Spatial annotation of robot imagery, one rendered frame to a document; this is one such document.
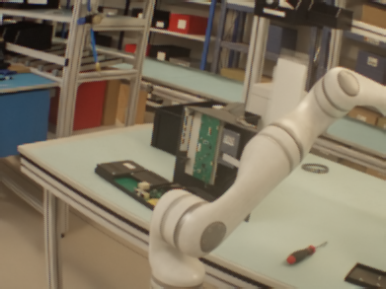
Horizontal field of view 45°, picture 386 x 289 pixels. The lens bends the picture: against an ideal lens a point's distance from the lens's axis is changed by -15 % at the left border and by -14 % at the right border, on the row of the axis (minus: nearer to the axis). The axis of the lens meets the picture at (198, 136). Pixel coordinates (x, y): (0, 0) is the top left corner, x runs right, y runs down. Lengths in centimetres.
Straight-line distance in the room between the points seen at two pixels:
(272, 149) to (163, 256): 25
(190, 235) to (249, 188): 13
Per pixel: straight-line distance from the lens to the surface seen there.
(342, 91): 101
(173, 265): 87
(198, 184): 138
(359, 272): 109
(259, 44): 192
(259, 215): 128
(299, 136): 93
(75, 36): 273
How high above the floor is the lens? 149
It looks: 16 degrees down
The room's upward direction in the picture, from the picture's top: 9 degrees clockwise
